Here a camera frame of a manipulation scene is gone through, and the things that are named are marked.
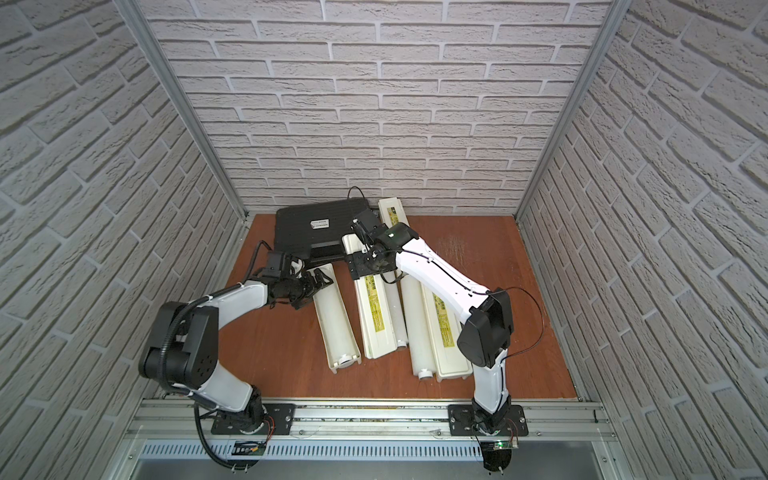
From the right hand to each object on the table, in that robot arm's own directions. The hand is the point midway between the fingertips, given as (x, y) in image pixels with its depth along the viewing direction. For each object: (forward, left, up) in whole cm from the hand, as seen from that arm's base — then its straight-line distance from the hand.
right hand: (369, 266), depth 82 cm
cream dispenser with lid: (-13, +10, -13) cm, 21 cm away
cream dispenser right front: (-13, -20, -11) cm, 27 cm away
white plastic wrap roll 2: (-16, -13, -14) cm, 25 cm away
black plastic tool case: (+26, +20, -12) cm, 35 cm away
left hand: (+3, +14, -12) cm, 19 cm away
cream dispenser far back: (+32, -8, -11) cm, 35 cm away
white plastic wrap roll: (-12, -1, -3) cm, 12 cm away
